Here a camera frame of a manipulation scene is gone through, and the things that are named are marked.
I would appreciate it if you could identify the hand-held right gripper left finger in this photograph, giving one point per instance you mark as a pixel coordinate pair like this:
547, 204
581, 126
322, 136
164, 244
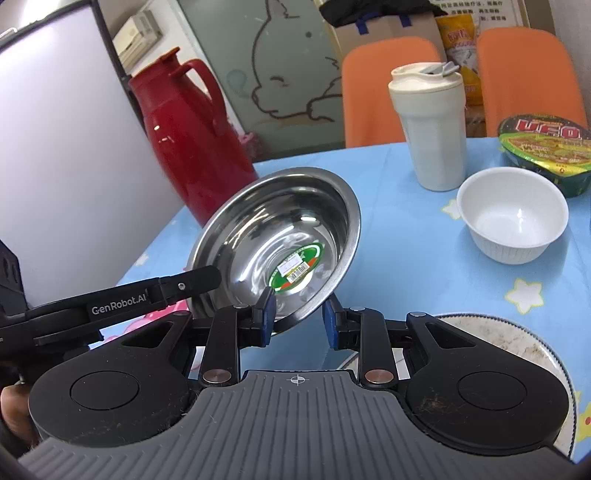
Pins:
268, 318

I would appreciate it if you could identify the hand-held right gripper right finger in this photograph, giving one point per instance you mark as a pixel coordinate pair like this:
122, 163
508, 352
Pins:
330, 323

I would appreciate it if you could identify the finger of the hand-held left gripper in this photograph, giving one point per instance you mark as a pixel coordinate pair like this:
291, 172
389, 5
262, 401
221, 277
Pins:
194, 281

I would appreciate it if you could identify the stainless steel bowl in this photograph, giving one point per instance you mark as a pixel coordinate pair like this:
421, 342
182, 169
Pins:
277, 221

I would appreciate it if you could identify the person's left hand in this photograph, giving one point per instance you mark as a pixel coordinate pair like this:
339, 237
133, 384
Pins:
11, 410

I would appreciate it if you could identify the blue cartoon tablecloth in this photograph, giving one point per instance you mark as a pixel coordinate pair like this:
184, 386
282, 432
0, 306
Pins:
406, 258

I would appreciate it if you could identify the red thermos jug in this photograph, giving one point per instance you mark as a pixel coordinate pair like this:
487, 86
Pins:
184, 138

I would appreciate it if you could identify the large white floral plate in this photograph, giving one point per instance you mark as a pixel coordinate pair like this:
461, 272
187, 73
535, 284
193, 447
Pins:
517, 341

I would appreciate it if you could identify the white ceramic bowl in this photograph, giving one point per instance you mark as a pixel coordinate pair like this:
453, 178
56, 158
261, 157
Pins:
508, 217

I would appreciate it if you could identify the white lidded tumbler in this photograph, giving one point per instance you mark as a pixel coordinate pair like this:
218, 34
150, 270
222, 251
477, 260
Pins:
429, 138

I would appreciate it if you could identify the orange chair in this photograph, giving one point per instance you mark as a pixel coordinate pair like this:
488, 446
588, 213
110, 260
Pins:
521, 78
374, 92

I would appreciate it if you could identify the frosted cartoon glass panel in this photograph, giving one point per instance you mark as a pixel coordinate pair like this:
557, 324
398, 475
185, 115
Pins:
240, 46

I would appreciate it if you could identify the white air conditioner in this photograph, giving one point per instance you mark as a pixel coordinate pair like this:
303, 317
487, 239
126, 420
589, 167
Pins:
136, 37

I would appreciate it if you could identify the green instant noodle bowl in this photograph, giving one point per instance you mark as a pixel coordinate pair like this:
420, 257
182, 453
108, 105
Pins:
545, 147

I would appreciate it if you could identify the cardboard box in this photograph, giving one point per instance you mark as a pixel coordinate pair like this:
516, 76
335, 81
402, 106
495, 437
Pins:
392, 30

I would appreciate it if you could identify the yellow snack packet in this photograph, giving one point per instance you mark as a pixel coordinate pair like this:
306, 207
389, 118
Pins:
461, 50

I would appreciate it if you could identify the black cloth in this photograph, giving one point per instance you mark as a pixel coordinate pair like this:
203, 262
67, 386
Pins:
360, 11

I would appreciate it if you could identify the black metal frame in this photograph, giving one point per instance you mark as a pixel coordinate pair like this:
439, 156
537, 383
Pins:
108, 41

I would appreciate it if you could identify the white text wall poster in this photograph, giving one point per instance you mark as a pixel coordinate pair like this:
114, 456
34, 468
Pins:
485, 9

